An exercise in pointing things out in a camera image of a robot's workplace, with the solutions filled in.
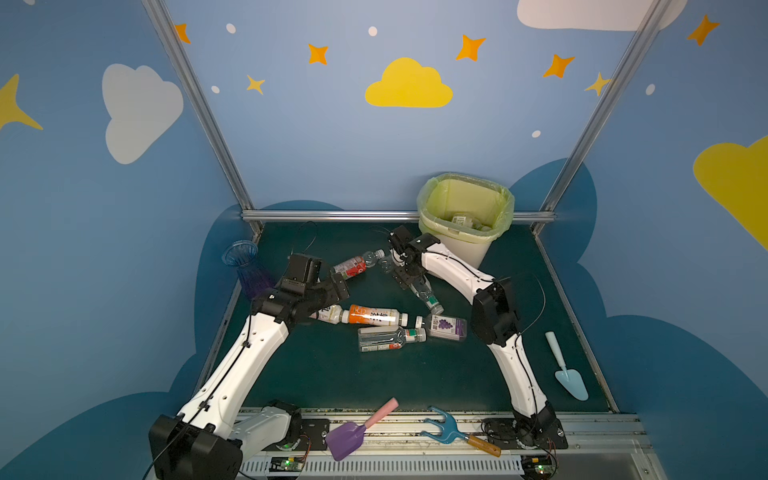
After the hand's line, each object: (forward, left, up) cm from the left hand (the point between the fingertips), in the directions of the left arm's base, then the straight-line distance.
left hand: (340, 290), depth 78 cm
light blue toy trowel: (-15, -66, -20) cm, 71 cm away
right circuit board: (-36, -50, -21) cm, 65 cm away
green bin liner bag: (+37, -40, -1) cm, 54 cm away
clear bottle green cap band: (+11, -25, -17) cm, 32 cm away
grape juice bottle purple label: (-2, -30, -17) cm, 35 cm away
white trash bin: (+13, -38, +1) cm, 40 cm away
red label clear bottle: (+21, -2, -16) cm, 26 cm away
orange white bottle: (+1, +4, -16) cm, 16 cm away
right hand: (+17, -22, -13) cm, 31 cm away
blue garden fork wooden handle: (-30, -29, -18) cm, 46 cm away
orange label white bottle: (+1, -7, -15) cm, 17 cm away
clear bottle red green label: (-6, -10, -16) cm, 20 cm away
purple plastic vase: (+14, +31, -2) cm, 34 cm away
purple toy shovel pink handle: (-31, -3, -20) cm, 37 cm away
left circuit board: (-37, +11, -21) cm, 44 cm away
